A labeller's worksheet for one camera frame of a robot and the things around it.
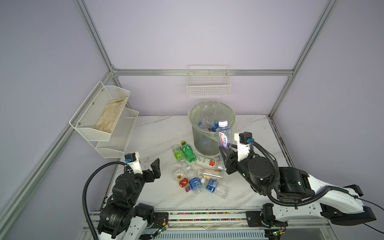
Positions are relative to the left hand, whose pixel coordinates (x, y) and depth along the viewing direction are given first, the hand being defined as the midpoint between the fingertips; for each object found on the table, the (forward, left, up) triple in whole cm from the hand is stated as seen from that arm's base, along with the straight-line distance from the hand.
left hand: (149, 162), depth 67 cm
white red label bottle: (+11, -28, -19) cm, 35 cm away
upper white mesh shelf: (+23, +31, +5) cm, 39 cm away
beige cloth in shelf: (+26, +25, +4) cm, 36 cm away
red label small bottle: (+4, -12, -22) cm, 25 cm away
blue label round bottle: (-3, -21, -20) cm, 29 cm away
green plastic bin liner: (+38, -34, -3) cm, 51 cm away
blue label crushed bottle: (-4, -31, -19) cm, 36 cm away
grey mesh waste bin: (+19, -27, -13) cm, 35 cm away
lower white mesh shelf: (+10, +20, -3) cm, 23 cm away
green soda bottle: (+19, -16, -22) cm, 33 cm away
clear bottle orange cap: (+5, -30, -23) cm, 38 cm away
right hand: (-1, -30, +15) cm, 34 cm away
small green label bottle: (+15, -11, -19) cm, 27 cm away
